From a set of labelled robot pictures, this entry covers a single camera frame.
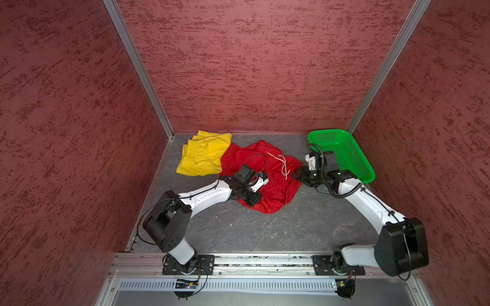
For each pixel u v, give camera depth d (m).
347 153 1.10
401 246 0.41
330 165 0.66
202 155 1.08
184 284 0.73
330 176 0.63
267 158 1.05
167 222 0.45
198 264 0.74
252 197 0.76
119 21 0.74
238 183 0.67
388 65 0.88
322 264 0.74
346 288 0.71
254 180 0.75
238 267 0.76
